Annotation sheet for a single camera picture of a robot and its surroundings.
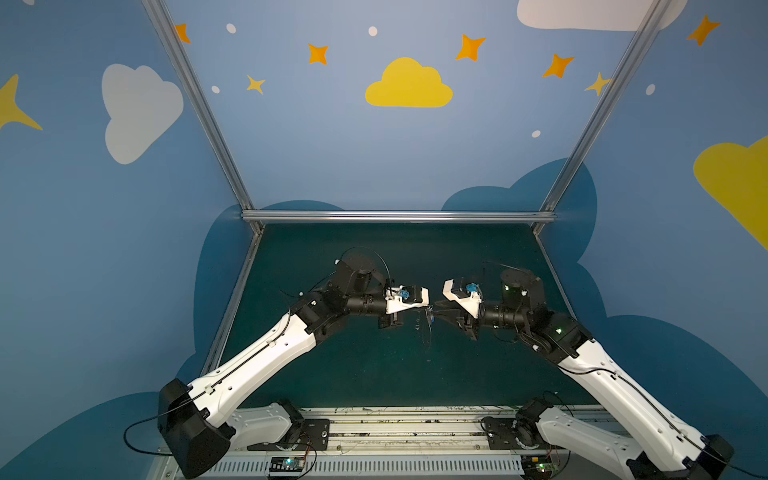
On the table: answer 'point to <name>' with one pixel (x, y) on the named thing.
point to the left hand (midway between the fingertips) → (424, 301)
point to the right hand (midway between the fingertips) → (440, 301)
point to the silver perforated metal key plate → (428, 325)
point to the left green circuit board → (287, 464)
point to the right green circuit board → (537, 466)
